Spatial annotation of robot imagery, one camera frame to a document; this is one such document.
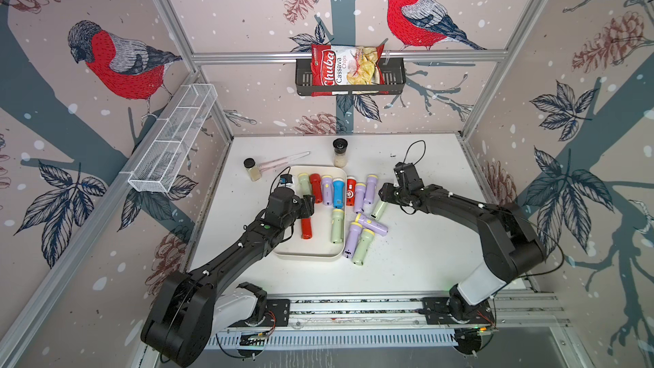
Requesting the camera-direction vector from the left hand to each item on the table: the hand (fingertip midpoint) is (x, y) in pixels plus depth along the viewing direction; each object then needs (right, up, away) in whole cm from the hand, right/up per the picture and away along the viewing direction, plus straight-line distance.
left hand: (312, 193), depth 85 cm
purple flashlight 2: (+15, -15, +1) cm, 21 cm away
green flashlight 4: (-5, +1, +15) cm, 16 cm away
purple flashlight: (+5, -1, +12) cm, 13 cm away
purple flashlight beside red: (+17, -2, +12) cm, 21 cm away
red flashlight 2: (0, +3, +16) cm, 16 cm away
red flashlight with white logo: (+14, -1, +12) cm, 19 cm away
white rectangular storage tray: (+3, -19, +2) cm, 19 cm away
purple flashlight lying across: (+23, -12, +2) cm, 26 cm away
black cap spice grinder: (+10, +17, +16) cm, 25 cm away
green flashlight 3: (+17, -18, -2) cm, 25 cm away
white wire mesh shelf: (-44, +18, -8) cm, 48 cm away
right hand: (+26, -1, +9) cm, 27 cm away
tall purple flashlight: (+22, 0, +12) cm, 25 cm away
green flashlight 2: (+9, -12, +4) cm, 16 cm away
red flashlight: (-2, -13, +4) cm, 14 cm away
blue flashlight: (+9, -2, +12) cm, 15 cm away
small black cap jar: (-26, +7, +15) cm, 31 cm away
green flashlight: (+24, -8, +6) cm, 26 cm away
